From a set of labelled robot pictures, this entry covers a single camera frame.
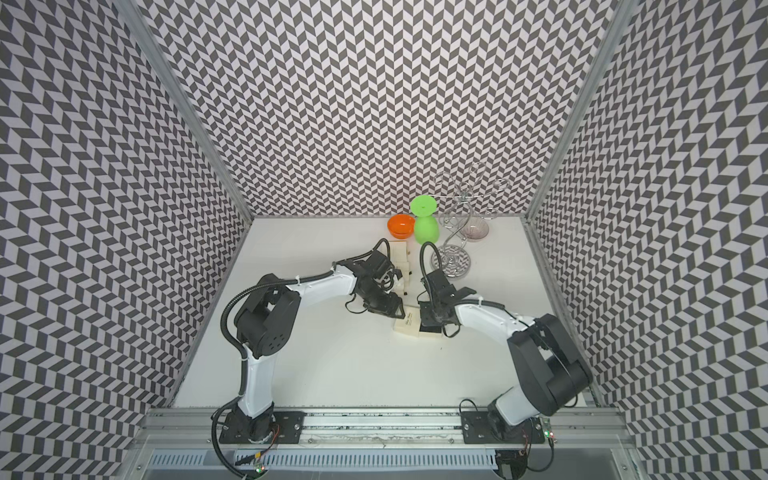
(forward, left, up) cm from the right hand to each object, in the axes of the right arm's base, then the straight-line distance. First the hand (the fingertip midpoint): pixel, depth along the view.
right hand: (430, 320), depth 90 cm
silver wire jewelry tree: (+35, -20, +3) cm, 41 cm away
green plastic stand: (+20, +1, +21) cm, 29 cm away
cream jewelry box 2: (+16, +8, +2) cm, 18 cm away
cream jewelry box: (-2, +6, +2) cm, 7 cm away
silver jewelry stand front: (+22, -9, +1) cm, 24 cm away
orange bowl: (+38, +9, +2) cm, 39 cm away
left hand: (+2, +11, 0) cm, 12 cm away
